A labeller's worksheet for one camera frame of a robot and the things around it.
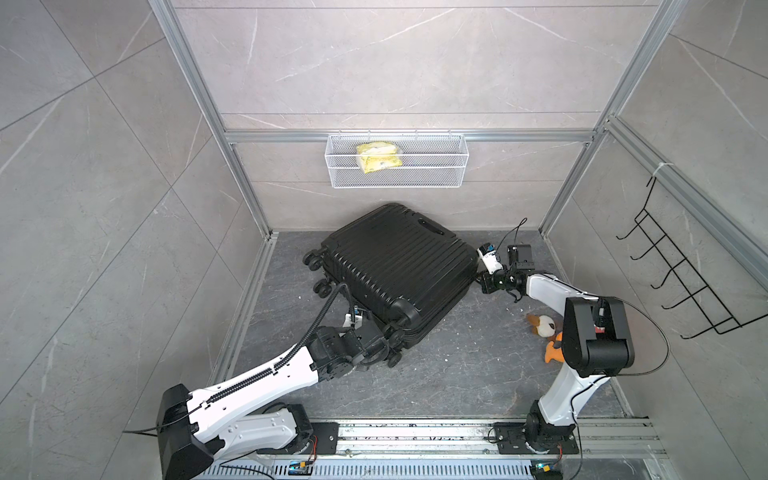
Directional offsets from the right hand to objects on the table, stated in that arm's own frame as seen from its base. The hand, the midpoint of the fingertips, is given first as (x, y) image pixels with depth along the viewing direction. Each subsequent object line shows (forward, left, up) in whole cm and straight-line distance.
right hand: (479, 275), depth 98 cm
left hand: (-27, +39, +7) cm, 48 cm away
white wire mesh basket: (+32, +16, +23) cm, 43 cm away
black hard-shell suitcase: (-9, +26, +15) cm, 31 cm away
